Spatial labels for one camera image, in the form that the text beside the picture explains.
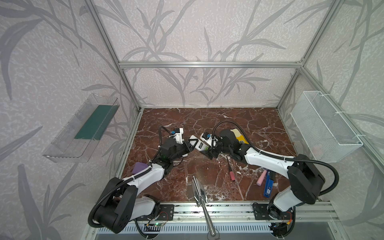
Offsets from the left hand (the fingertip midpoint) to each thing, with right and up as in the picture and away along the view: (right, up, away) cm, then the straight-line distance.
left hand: (199, 137), depth 80 cm
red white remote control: (0, -4, 0) cm, 4 cm away
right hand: (+3, -2, +3) cm, 5 cm away
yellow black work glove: (+27, -2, +20) cm, 34 cm away
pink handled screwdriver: (+19, -22, +4) cm, 29 cm away
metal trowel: (0, -31, -2) cm, 31 cm away
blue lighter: (+37, -25, -2) cm, 45 cm away
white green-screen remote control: (-9, -11, +5) cm, 15 cm away
